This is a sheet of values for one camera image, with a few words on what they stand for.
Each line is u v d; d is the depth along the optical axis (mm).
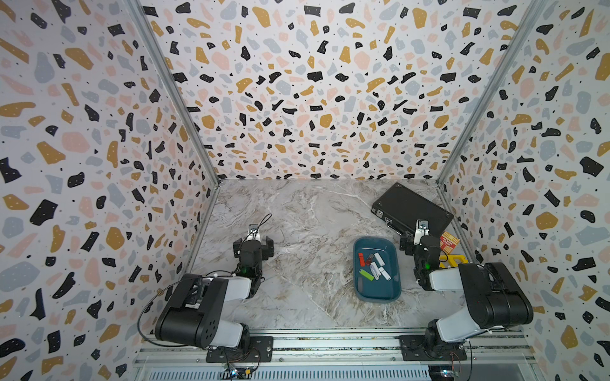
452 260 937
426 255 721
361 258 942
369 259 933
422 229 808
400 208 1063
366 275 898
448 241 978
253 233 775
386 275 900
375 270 901
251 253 689
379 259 945
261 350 734
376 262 928
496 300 449
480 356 746
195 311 444
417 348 731
